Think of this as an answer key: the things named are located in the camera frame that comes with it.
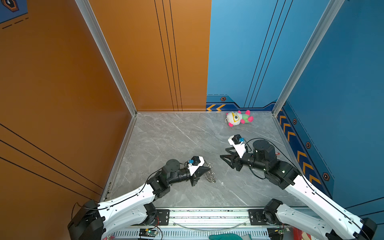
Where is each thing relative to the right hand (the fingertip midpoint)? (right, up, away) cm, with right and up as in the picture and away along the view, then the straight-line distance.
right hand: (222, 153), depth 68 cm
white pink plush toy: (+16, +18, +40) cm, 47 cm away
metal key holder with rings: (-5, -10, 0) cm, 11 cm away
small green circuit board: (-35, -38, +2) cm, 52 cm away
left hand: (-6, -7, +1) cm, 9 cm away
